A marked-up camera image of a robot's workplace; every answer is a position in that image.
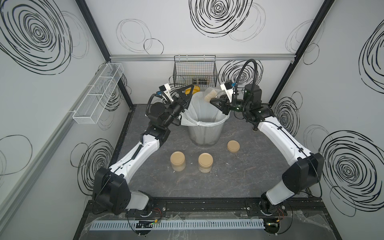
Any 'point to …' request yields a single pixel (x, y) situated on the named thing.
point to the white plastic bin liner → (200, 109)
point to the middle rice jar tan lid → (205, 162)
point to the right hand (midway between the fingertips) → (212, 100)
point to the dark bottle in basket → (201, 81)
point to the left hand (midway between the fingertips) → (194, 90)
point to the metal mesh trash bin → (205, 136)
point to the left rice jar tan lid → (177, 159)
